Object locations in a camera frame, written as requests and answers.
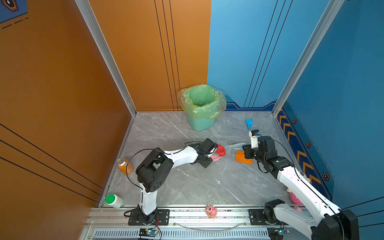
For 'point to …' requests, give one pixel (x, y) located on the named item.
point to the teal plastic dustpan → (215, 153)
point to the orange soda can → (121, 163)
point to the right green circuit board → (277, 233)
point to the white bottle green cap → (114, 200)
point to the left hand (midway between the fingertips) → (207, 158)
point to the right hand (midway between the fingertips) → (243, 146)
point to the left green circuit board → (148, 232)
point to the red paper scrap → (221, 150)
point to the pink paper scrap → (215, 158)
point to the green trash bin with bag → (201, 103)
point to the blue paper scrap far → (249, 122)
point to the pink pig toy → (211, 211)
